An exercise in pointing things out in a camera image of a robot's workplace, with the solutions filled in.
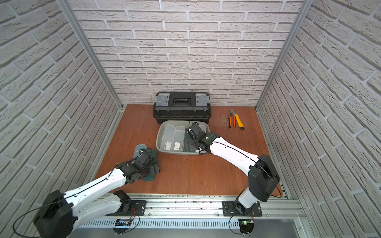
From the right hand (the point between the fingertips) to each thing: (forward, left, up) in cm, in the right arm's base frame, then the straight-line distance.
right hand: (195, 143), depth 84 cm
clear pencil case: (+10, +18, -9) cm, 23 cm away
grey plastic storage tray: (+23, +5, -9) cm, 25 cm away
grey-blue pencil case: (+5, +37, -10) cm, 39 cm away
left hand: (-9, +25, -9) cm, 28 cm away
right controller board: (-40, -22, -14) cm, 48 cm away
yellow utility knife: (+22, -35, -12) cm, 43 cm away
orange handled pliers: (+32, -32, -11) cm, 46 cm away
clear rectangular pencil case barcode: (+10, +11, -10) cm, 18 cm away
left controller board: (-36, +39, -14) cm, 55 cm away
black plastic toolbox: (+27, +7, +5) cm, 28 cm away
